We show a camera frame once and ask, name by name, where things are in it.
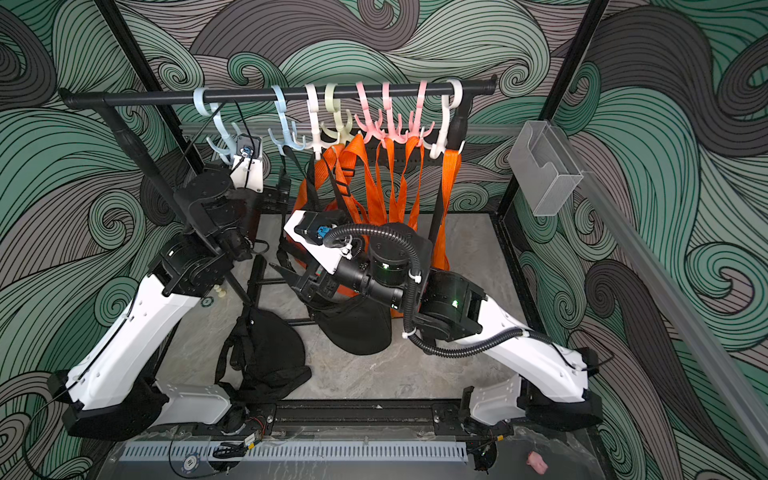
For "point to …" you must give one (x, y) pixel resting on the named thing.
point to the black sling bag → (358, 325)
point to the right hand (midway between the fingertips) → (289, 239)
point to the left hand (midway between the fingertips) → (249, 160)
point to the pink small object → (537, 462)
